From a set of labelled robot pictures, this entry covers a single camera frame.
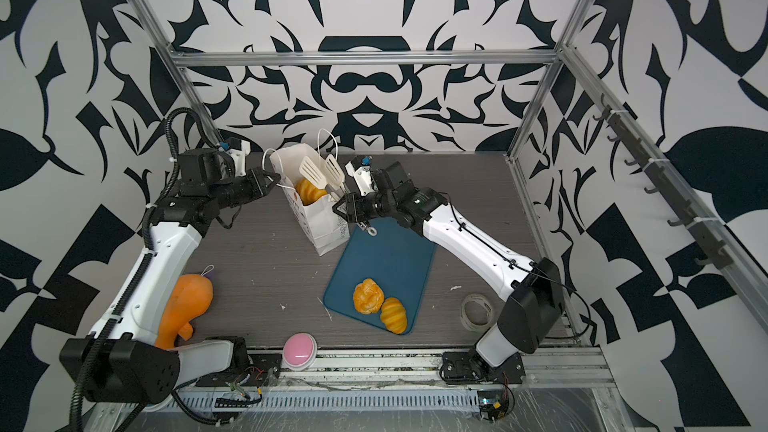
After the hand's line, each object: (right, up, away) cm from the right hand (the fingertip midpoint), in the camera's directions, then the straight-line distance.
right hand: (340, 204), depth 73 cm
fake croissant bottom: (+13, -29, +6) cm, 33 cm away
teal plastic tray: (0, -21, +19) cm, 28 cm away
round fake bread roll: (+6, -25, +8) cm, 27 cm away
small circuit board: (+36, -47, -2) cm, 59 cm away
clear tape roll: (+36, -30, +10) cm, 47 cm away
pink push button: (-11, -37, +3) cm, 38 cm away
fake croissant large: (-11, +3, +12) cm, 17 cm away
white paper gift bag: (-5, -8, +12) cm, 16 cm away
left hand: (-15, +8, +1) cm, 17 cm away
